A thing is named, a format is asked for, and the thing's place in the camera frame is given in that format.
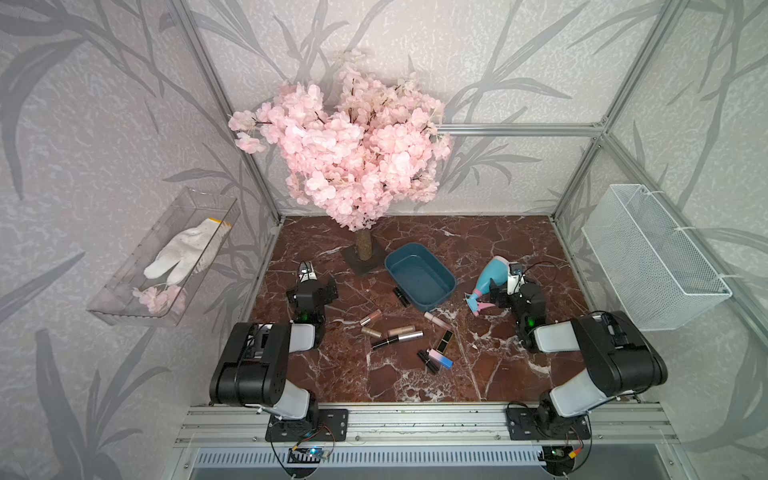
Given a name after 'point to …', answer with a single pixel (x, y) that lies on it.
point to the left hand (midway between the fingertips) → (313, 278)
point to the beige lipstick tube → (400, 330)
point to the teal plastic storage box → (424, 280)
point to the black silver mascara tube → (405, 337)
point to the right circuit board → (558, 456)
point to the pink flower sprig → (161, 299)
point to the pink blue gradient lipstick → (445, 361)
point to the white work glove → (189, 250)
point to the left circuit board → (312, 455)
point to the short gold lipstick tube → (371, 331)
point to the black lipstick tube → (424, 355)
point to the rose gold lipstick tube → (367, 319)
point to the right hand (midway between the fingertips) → (507, 276)
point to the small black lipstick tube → (402, 297)
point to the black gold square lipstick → (442, 345)
